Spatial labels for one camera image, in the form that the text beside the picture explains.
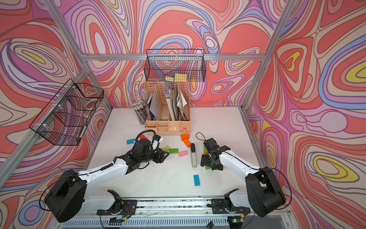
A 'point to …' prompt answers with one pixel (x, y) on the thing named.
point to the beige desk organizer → (168, 108)
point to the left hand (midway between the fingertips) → (166, 152)
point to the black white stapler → (193, 153)
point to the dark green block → (207, 167)
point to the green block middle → (173, 150)
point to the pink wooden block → (183, 153)
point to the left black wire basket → (65, 119)
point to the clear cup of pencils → (142, 111)
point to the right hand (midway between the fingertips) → (210, 168)
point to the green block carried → (205, 149)
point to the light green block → (166, 148)
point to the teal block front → (197, 180)
